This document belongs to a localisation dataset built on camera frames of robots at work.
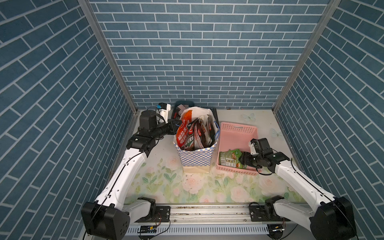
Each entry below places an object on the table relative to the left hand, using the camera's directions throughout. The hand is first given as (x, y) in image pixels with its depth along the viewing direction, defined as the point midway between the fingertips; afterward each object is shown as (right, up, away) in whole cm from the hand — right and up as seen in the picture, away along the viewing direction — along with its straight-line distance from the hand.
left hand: (186, 122), depth 72 cm
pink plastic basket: (+31, -11, +35) cm, 48 cm away
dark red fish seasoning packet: (+13, -4, +8) cm, 16 cm away
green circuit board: (-19, -53, 0) cm, 56 cm away
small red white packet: (+6, -4, +9) cm, 12 cm away
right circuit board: (+43, -52, -1) cm, 68 cm away
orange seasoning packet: (-3, -3, +12) cm, 13 cm away
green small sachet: (+26, -23, +19) cm, 39 cm away
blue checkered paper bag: (+5, -21, +5) cm, 22 cm away
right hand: (+32, -22, +12) cm, 40 cm away
